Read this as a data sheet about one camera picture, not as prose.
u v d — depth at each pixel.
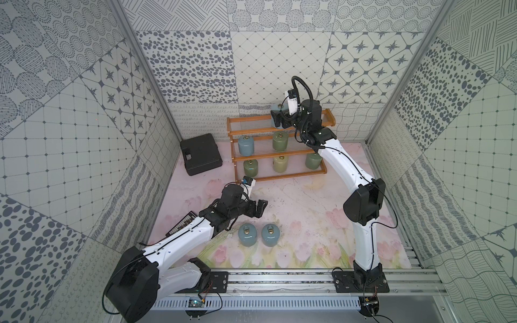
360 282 0.66
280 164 1.02
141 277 0.40
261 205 0.75
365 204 0.53
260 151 0.97
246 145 0.91
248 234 0.78
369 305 0.73
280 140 0.93
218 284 0.73
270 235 0.78
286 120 0.74
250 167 0.98
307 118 0.63
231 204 0.63
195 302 0.72
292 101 0.71
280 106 0.82
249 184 0.73
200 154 1.10
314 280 0.76
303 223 0.90
